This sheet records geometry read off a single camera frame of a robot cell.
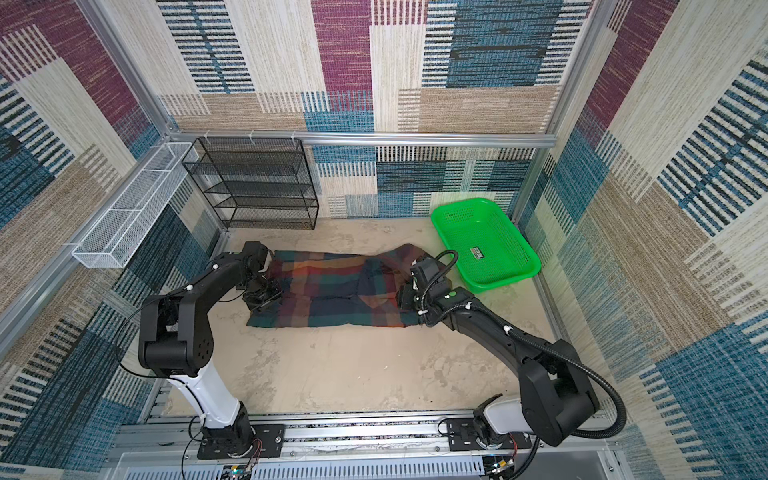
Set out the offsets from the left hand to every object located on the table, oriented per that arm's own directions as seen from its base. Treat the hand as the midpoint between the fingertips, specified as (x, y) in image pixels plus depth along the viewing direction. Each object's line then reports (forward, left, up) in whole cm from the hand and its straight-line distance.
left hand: (280, 299), depth 93 cm
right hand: (-5, -37, +6) cm, 38 cm away
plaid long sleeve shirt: (+4, -23, -1) cm, 23 cm away
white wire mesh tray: (-1, +30, +29) cm, 42 cm away
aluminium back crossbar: (+41, -27, +29) cm, 57 cm away
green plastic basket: (+21, -70, -3) cm, 73 cm away
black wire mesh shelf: (+42, +14, +12) cm, 46 cm away
